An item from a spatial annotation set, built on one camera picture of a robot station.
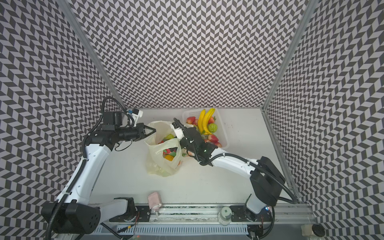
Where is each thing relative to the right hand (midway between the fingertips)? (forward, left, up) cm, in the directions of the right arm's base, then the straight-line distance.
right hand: (170, 140), depth 76 cm
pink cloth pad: (-25, +7, -14) cm, 30 cm away
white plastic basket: (+14, -28, -14) cm, 34 cm away
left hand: (0, +6, +7) cm, 9 cm away
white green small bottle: (-33, -25, -11) cm, 43 cm away
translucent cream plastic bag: (-8, +8, -12) cm, 17 cm away
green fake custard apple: (+18, -24, -14) cm, 33 cm away
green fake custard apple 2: (+12, +5, -15) cm, 20 cm away
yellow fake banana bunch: (+22, -18, -14) cm, 31 cm away
